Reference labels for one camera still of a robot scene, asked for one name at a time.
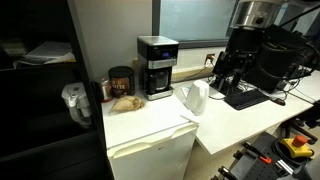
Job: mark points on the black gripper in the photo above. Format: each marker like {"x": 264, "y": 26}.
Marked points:
{"x": 246, "y": 41}

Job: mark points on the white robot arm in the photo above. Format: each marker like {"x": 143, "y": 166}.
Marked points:
{"x": 255, "y": 13}

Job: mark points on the black steel coffee maker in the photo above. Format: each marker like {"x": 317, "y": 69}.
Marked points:
{"x": 156, "y": 56}

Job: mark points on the yellow emergency stop button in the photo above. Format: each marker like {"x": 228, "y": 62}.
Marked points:
{"x": 297, "y": 146}

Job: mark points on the dark coffee can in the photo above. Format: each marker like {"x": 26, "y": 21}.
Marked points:
{"x": 121, "y": 81}

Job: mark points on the black keyboard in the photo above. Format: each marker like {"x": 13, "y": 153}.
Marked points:
{"x": 246, "y": 99}

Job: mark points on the black computer monitor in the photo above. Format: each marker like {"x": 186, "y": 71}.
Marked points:
{"x": 273, "y": 63}

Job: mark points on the white electric kettle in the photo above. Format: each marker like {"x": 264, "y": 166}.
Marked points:
{"x": 198, "y": 98}

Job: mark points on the blue white paper leaflet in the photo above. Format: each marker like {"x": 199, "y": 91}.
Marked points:
{"x": 184, "y": 91}

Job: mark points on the black computer mouse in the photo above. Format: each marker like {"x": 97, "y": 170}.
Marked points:
{"x": 278, "y": 101}

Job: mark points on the grey framed window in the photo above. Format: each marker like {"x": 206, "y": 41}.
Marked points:
{"x": 193, "y": 20}

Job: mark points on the white stir stick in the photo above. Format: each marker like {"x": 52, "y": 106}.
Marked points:
{"x": 189, "y": 119}

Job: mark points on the black office chair base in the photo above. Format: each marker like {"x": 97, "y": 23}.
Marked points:
{"x": 301, "y": 125}

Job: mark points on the black robot cart platform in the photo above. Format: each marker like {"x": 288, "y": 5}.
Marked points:
{"x": 256, "y": 166}

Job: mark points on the brown paper filter bag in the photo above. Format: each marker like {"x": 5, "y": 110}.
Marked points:
{"x": 128, "y": 104}

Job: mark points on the white mini fridge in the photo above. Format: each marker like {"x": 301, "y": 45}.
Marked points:
{"x": 150, "y": 146}

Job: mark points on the small jar with red base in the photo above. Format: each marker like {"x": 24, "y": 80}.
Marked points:
{"x": 105, "y": 90}

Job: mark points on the white water filter pitcher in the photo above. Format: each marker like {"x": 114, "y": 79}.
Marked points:
{"x": 77, "y": 101}

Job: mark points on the stack of papers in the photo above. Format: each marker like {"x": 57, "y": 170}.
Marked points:
{"x": 50, "y": 53}

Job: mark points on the black shelf unit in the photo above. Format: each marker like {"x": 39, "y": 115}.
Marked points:
{"x": 40, "y": 140}

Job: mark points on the wall power outlet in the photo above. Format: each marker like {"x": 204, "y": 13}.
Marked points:
{"x": 210, "y": 58}

